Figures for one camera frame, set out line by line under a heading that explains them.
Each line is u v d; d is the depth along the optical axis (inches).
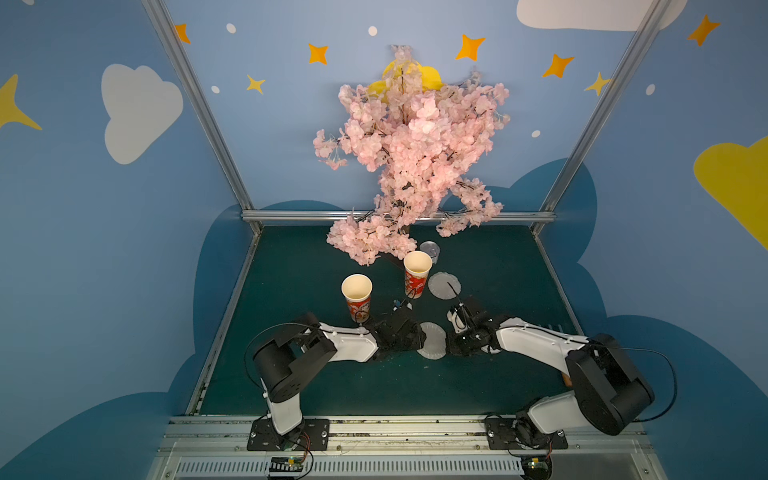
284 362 18.4
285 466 28.8
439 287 40.8
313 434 29.8
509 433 28.9
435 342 35.1
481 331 26.5
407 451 28.8
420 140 22.3
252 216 45.3
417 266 36.7
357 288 34.1
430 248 42.4
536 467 28.9
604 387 17.5
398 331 27.7
